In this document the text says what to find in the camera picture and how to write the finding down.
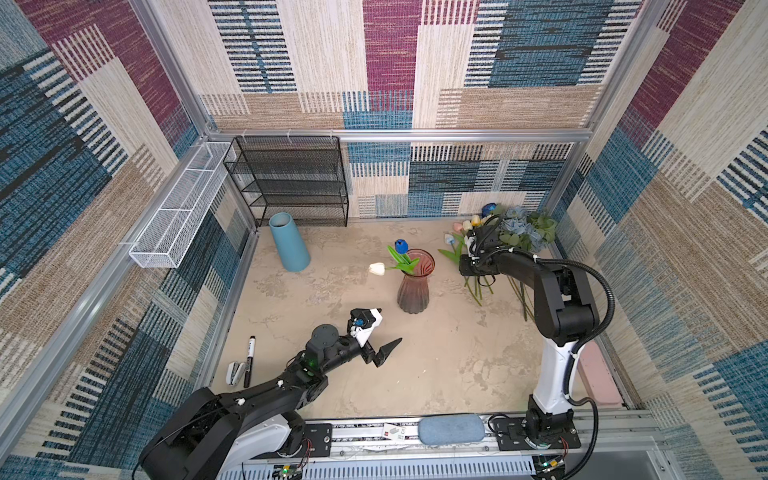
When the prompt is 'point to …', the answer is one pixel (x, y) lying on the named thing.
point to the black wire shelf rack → (291, 180)
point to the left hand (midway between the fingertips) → (389, 321)
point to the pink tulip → (457, 227)
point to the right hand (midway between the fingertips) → (464, 269)
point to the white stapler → (234, 372)
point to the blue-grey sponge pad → (457, 428)
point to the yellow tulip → (476, 221)
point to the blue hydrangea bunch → (529, 231)
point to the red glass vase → (413, 292)
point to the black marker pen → (249, 363)
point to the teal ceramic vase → (293, 250)
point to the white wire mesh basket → (172, 229)
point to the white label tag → (393, 432)
